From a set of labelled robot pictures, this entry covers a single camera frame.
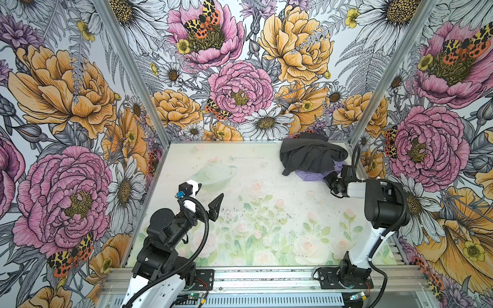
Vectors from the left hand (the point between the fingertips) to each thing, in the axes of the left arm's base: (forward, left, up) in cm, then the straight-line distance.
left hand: (211, 195), depth 68 cm
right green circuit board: (-27, -52, -27) cm, 65 cm away
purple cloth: (+26, -48, -26) cm, 61 cm away
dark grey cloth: (+37, -47, -19) cm, 63 cm away
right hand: (+23, -53, -26) cm, 63 cm away
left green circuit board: (-26, +7, -27) cm, 38 cm away
